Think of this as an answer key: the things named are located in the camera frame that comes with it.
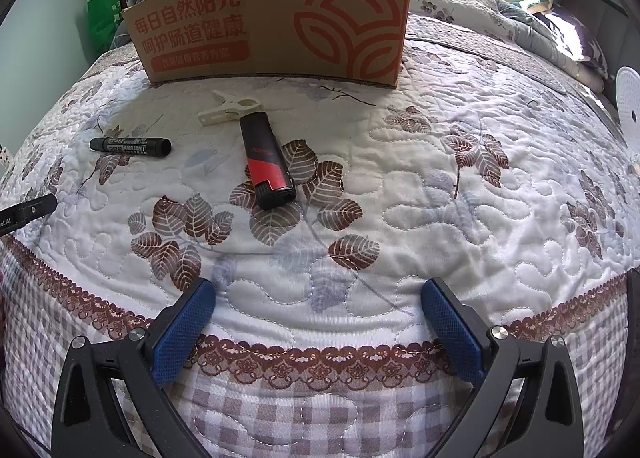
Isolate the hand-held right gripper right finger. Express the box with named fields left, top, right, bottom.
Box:
left=421, top=278, right=585, bottom=458

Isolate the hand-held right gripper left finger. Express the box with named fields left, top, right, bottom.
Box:
left=51, top=278, right=217, bottom=458

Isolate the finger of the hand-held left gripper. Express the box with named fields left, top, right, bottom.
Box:
left=11, top=194, right=59, bottom=225

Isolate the black marker pen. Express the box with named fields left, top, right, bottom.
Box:
left=89, top=137, right=172, bottom=159

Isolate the black and red lighter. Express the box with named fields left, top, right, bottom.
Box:
left=239, top=114, right=296, bottom=211

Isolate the white plastic clothes clip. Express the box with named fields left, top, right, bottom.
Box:
left=198, top=90, right=263, bottom=127

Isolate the brown cardboard box red print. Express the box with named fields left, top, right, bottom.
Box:
left=121, top=0, right=416, bottom=90

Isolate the white leaf-print quilt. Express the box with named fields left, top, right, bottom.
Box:
left=0, top=12, right=640, bottom=458

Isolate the green plastic bag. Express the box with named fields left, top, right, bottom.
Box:
left=87, top=0, right=125, bottom=54

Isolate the white fan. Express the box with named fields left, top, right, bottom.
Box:
left=614, top=66, right=640, bottom=139

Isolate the grey-blue floral duvet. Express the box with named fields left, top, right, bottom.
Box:
left=409, top=0, right=608, bottom=91

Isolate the purple pillow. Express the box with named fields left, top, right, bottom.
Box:
left=544, top=8, right=609, bottom=74

